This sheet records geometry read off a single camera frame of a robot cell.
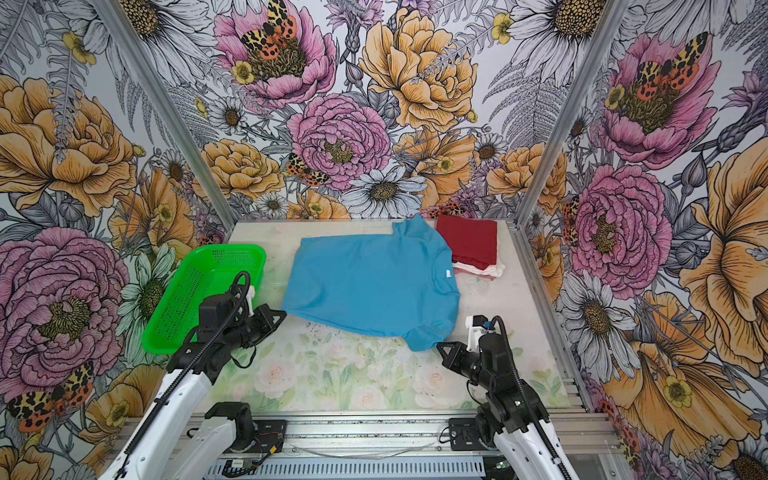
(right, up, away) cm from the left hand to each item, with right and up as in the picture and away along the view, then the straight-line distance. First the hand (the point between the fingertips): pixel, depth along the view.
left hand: (286, 321), depth 80 cm
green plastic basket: (-34, +11, +24) cm, 43 cm away
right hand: (+39, -8, -2) cm, 40 cm away
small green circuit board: (-10, -33, -7) cm, 35 cm away
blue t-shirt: (+31, +7, +22) cm, 39 cm away
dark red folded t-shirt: (+56, +21, +29) cm, 67 cm away
